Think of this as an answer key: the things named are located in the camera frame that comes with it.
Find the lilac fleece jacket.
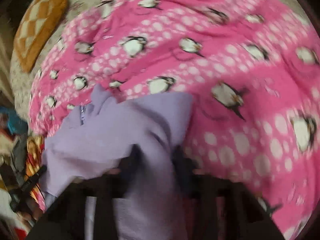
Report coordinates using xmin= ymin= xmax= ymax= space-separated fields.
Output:
xmin=41 ymin=85 xmax=192 ymax=239

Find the yellow orange red cloth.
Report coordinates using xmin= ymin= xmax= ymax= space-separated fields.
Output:
xmin=15 ymin=134 xmax=47 ymax=240

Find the blue plastic bag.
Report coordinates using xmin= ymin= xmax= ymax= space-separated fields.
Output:
xmin=1 ymin=106 xmax=28 ymax=135

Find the pink penguin print quilt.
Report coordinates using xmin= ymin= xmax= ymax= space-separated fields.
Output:
xmin=29 ymin=0 xmax=319 ymax=239

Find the orange checkered cushion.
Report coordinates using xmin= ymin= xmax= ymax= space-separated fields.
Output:
xmin=14 ymin=0 xmax=68 ymax=73

